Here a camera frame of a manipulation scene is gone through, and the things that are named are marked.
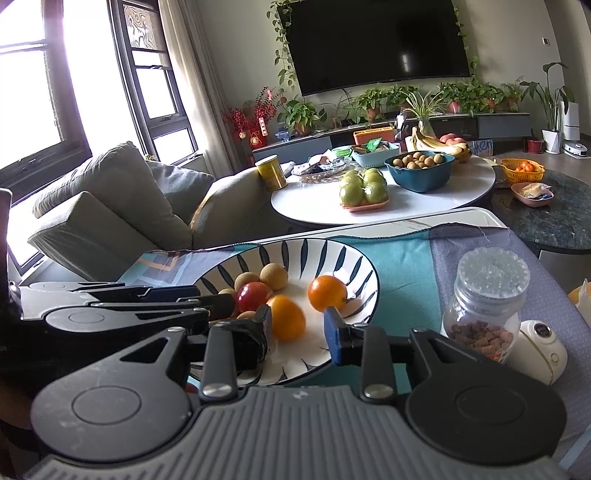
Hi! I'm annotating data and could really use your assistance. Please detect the tall potted plant white pot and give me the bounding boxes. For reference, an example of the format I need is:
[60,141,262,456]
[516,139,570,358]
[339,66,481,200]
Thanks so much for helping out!
[520,61,575,155]

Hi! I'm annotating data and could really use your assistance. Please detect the small white camera gadget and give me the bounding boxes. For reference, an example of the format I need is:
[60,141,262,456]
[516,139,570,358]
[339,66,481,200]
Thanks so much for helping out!
[505,320,568,385]

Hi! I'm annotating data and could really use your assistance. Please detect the spider plant in vase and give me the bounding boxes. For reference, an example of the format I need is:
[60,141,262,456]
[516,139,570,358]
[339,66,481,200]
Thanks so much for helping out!
[404,89,447,137]

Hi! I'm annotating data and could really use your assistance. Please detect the red apple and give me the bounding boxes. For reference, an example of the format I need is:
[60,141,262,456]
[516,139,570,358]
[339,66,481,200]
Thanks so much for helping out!
[238,281,273,313]

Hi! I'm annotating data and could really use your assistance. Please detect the grey tv cabinet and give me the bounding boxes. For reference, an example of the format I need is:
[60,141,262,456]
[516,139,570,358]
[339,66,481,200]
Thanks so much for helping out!
[250,111,533,163]

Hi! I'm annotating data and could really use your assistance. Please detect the orange tangerine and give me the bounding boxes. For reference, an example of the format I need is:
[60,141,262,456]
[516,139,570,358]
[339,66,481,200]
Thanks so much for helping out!
[308,275,348,313]
[267,295,307,342]

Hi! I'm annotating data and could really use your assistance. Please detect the banana bunch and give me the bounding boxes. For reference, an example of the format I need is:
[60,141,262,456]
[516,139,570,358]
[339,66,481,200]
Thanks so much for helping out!
[411,127,472,163]

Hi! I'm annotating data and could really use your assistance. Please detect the red flower decoration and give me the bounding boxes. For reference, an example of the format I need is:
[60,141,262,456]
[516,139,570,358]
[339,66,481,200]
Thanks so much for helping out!
[222,86,284,150]

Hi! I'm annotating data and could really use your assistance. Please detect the yellow tin can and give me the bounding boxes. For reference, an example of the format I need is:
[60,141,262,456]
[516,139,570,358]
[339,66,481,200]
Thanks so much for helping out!
[256,155,287,192]

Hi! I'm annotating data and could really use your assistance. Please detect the grey sofa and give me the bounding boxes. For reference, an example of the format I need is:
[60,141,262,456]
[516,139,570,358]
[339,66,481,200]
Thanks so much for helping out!
[28,142,290,281]

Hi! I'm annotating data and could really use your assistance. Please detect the orange basket with tangerines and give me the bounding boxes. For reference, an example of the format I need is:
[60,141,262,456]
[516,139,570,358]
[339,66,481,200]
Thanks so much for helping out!
[500,158,545,184]

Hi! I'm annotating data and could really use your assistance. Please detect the clear jar with brown snacks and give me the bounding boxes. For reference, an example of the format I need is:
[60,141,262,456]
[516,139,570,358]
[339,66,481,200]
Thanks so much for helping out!
[441,247,531,363]

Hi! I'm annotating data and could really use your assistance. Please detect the green apples on pink tray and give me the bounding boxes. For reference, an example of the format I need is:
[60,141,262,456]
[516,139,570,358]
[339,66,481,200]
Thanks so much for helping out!
[339,168,390,212]

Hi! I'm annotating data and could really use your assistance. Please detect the round white coffee table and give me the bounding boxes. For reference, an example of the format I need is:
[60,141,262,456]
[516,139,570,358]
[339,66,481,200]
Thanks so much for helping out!
[271,157,496,226]

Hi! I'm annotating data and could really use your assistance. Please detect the dark marble round table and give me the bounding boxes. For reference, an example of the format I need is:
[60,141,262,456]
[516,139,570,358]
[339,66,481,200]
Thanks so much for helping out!
[490,170,590,255]

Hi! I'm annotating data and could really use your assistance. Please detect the teal grey tablecloth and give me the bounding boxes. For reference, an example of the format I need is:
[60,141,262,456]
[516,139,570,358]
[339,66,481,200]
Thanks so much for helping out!
[117,221,591,467]

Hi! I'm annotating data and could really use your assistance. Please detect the blue bowl of longans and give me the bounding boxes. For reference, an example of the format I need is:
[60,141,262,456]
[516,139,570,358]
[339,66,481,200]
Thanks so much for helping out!
[384,151,456,193]

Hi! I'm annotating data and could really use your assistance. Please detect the brown longan fruit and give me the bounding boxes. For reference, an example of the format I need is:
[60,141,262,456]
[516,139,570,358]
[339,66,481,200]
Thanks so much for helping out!
[259,263,288,291]

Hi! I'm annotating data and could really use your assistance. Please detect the pink dish with snacks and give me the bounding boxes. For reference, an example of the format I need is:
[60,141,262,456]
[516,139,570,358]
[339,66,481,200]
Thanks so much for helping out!
[511,182,554,208]

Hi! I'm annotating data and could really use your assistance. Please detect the black wall television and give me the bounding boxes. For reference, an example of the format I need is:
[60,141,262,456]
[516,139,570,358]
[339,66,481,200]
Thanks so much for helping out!
[280,0,470,95]

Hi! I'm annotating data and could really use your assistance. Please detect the light blue snack box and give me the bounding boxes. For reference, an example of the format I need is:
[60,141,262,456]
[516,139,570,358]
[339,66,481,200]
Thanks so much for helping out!
[352,137,401,168]

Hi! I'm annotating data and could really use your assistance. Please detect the brown kiwi fruit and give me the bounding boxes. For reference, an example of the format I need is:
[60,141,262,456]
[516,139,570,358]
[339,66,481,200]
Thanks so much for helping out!
[235,272,259,292]

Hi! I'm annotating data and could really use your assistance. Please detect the glass dish with snacks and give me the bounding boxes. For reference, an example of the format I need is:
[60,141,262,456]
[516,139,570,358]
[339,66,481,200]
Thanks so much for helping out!
[291,154,351,177]

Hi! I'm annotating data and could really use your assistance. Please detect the potted green plant left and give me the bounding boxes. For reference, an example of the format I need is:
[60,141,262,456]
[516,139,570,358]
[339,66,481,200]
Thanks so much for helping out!
[277,99,327,136]

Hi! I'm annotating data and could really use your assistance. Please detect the white bowl blue leaf pattern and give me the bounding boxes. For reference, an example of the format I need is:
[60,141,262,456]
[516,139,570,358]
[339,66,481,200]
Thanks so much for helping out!
[195,238,380,387]

